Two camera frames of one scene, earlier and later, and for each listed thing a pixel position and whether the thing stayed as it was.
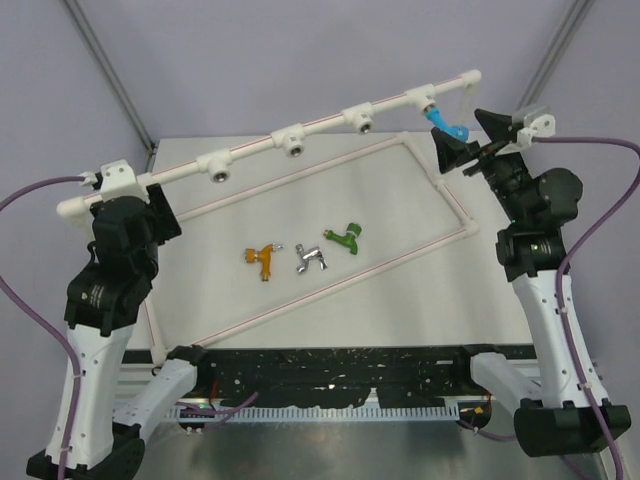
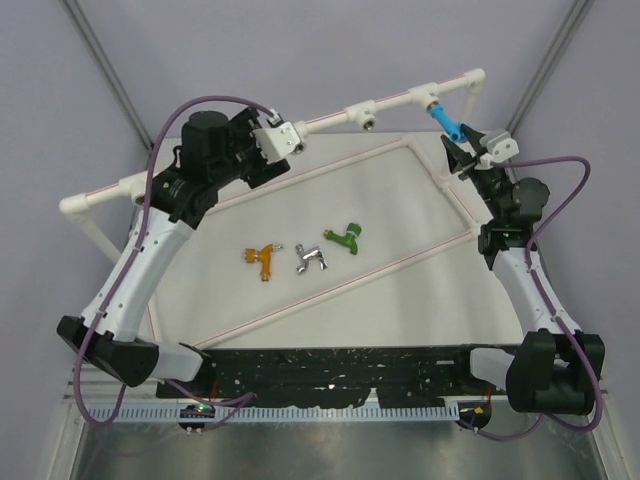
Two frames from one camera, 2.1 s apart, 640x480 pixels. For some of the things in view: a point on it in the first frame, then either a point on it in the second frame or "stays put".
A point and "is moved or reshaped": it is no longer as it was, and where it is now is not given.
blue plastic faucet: x=459 y=132 is moved or reshaped
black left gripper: x=161 y=212 -> x=241 y=129
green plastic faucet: x=349 y=239 stays put
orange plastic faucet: x=264 y=256 stays put
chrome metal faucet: x=312 y=253 stays put
